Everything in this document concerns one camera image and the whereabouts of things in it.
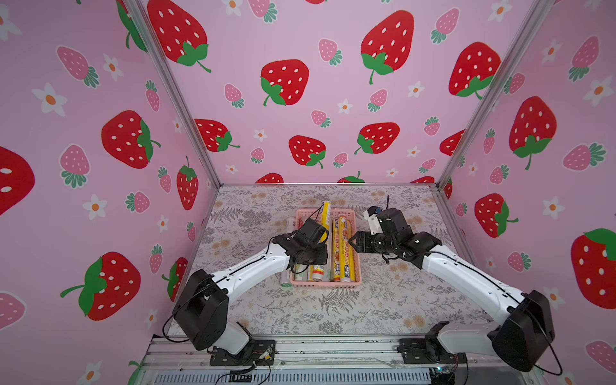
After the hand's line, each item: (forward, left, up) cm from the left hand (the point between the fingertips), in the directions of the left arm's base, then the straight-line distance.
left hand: (327, 254), depth 84 cm
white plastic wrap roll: (-5, +15, -8) cm, 17 cm away
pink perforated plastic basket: (-7, -2, -9) cm, 12 cm away
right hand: (+4, -12, +7) cm, 14 cm away
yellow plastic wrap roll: (-7, +4, +2) cm, 8 cm away
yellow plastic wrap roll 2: (+7, -4, -7) cm, 11 cm away
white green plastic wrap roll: (-4, +8, -8) cm, 12 cm away
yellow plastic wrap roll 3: (+3, -8, -4) cm, 9 cm away
